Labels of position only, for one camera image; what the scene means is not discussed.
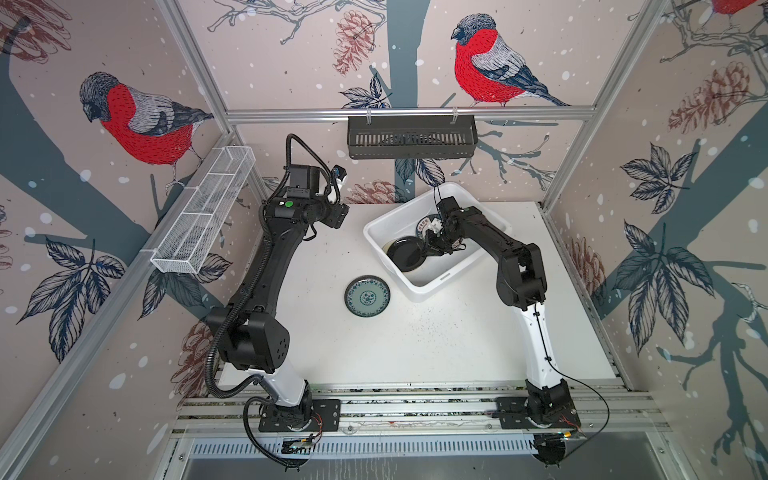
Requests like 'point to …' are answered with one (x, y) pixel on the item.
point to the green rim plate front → (432, 222)
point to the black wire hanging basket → (406, 137)
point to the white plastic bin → (452, 270)
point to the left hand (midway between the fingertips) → (333, 202)
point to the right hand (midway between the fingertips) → (421, 254)
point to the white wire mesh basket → (191, 235)
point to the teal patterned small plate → (367, 295)
